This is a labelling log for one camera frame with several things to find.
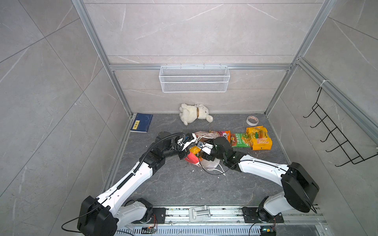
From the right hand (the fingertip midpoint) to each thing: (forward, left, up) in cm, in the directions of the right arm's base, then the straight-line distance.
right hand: (203, 143), depth 86 cm
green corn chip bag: (+8, -25, -12) cm, 29 cm away
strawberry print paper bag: (-13, +5, +5) cm, 14 cm away
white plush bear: (+31, +9, -5) cm, 33 cm away
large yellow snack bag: (+9, -38, -8) cm, 40 cm away
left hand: (-5, +5, +12) cm, 14 cm away
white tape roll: (+33, -43, -14) cm, 56 cm away
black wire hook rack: (-18, -60, +18) cm, 66 cm away
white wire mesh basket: (+43, +4, +16) cm, 46 cm away
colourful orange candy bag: (+15, -17, -11) cm, 25 cm away
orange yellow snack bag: (-4, +5, +1) cm, 7 cm away
